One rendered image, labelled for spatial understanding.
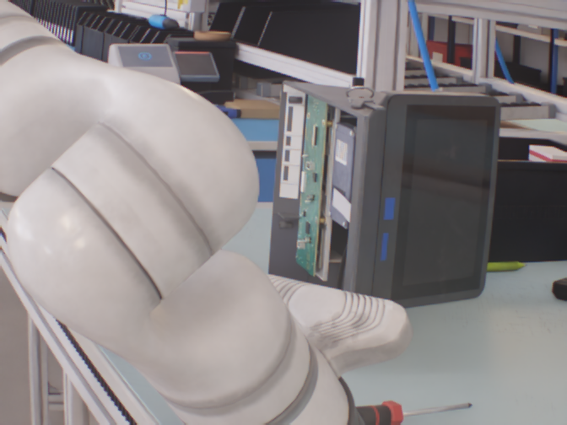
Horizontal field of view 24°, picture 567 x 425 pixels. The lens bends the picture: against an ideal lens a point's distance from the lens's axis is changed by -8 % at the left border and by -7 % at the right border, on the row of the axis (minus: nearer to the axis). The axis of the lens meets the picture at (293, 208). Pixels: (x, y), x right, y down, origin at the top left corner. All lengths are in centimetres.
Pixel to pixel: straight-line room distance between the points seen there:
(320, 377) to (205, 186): 14
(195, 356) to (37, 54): 14
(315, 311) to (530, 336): 64
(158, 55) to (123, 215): 290
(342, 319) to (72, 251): 20
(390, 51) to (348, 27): 71
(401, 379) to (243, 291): 57
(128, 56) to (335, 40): 55
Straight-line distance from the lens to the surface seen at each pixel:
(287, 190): 136
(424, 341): 126
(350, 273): 114
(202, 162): 52
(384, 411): 101
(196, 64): 343
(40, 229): 52
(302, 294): 69
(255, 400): 60
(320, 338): 67
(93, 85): 56
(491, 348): 126
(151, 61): 338
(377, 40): 289
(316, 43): 356
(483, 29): 359
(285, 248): 137
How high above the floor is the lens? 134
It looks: 11 degrees down
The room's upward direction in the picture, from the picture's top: 4 degrees clockwise
